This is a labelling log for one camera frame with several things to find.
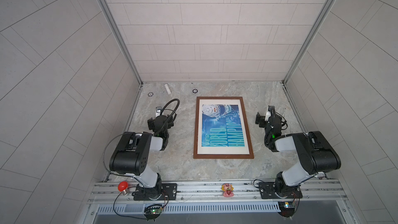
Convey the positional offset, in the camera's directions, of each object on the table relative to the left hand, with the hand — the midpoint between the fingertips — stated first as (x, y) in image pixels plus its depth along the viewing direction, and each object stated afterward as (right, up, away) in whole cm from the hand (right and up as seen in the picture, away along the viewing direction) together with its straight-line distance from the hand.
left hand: (163, 112), depth 94 cm
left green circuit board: (+3, -38, -30) cm, 48 cm away
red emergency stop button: (-12, -31, -24) cm, 41 cm away
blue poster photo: (+35, -8, 0) cm, 36 cm away
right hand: (+62, +1, 0) cm, 63 cm away
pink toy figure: (+36, -32, -25) cm, 54 cm away
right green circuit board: (+62, -39, -26) cm, 78 cm away
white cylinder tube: (-2, +15, +17) cm, 23 cm away
